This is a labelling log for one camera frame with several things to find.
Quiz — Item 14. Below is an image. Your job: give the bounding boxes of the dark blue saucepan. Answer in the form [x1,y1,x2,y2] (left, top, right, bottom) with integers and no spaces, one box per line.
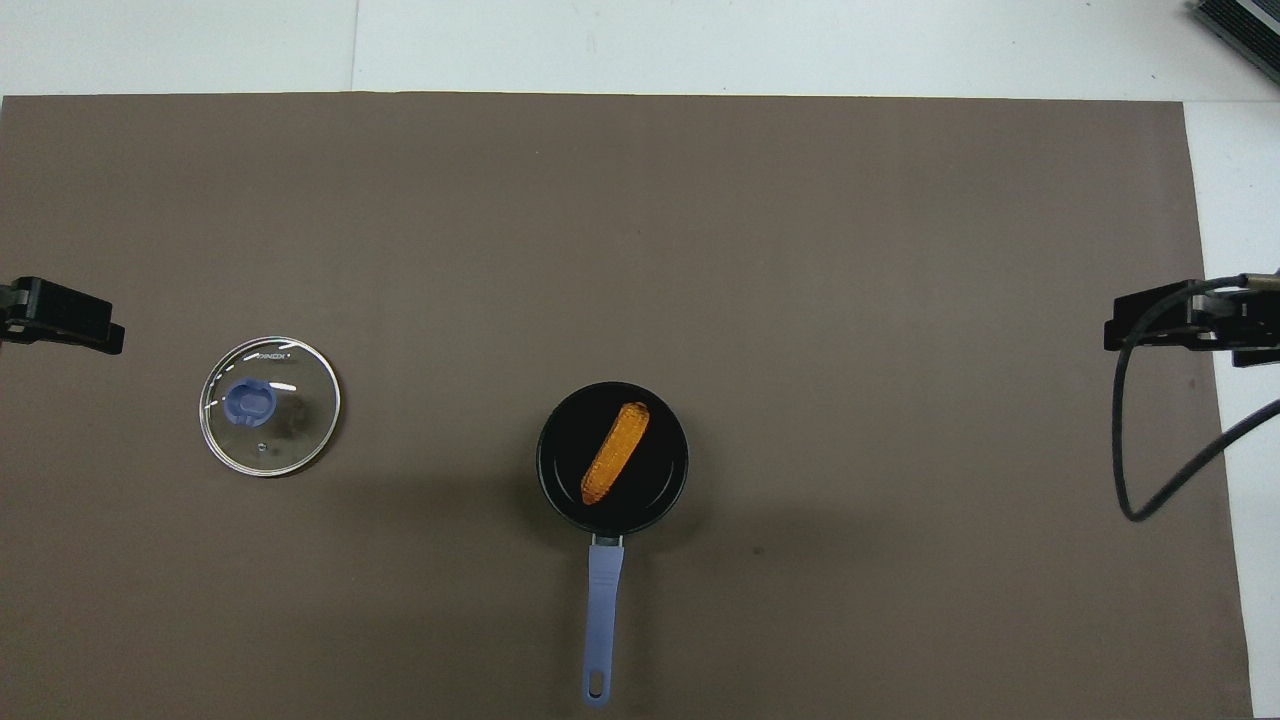
[537,381,690,710]

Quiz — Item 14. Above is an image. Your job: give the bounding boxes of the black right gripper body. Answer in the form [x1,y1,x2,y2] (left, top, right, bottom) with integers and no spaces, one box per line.
[1186,283,1280,353]

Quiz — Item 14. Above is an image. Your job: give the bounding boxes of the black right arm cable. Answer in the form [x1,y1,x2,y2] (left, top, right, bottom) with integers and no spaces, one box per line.
[1111,271,1280,524]

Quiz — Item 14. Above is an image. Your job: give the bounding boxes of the brown table mat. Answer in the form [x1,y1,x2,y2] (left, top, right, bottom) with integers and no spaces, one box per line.
[0,93,1256,720]

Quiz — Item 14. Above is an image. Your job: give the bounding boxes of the glass lid blue knob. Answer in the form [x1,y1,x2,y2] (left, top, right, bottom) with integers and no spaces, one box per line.
[198,336,343,479]

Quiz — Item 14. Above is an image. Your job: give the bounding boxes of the orange corn cob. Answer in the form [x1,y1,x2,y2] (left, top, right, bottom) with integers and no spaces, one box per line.
[581,401,652,507]

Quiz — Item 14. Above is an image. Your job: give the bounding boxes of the dark grey ribbed device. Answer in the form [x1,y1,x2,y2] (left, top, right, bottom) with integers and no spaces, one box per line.
[1188,0,1280,87]

